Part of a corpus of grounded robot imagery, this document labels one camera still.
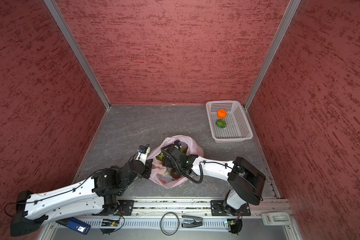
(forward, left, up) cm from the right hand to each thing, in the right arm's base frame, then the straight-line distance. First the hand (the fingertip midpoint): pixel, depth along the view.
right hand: (165, 164), depth 83 cm
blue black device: (-26, +42, -3) cm, 49 cm away
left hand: (-3, +6, +8) cm, 10 cm away
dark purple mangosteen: (-5, -5, -2) cm, 7 cm away
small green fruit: (+5, +3, 0) cm, 6 cm away
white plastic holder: (-26, -54, -5) cm, 60 cm away
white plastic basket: (+35, -46, -6) cm, 58 cm away
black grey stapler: (-26, -14, -5) cm, 30 cm away
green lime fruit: (+30, -38, -2) cm, 48 cm away
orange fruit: (+40, -41, -2) cm, 57 cm away
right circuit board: (-29, -35, -8) cm, 46 cm away
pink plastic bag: (-5, -1, -7) cm, 8 cm away
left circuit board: (-25, +28, -9) cm, 39 cm away
